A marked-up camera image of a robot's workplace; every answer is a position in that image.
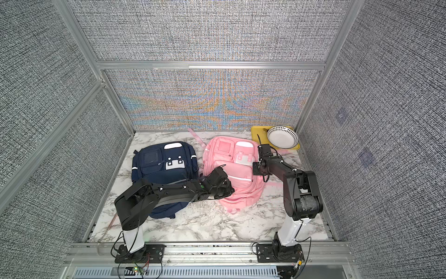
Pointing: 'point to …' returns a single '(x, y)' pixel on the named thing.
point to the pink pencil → (111, 223)
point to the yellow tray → (261, 131)
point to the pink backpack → (238, 156)
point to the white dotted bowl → (283, 137)
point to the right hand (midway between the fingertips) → (259, 165)
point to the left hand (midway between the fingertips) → (240, 192)
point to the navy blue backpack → (164, 163)
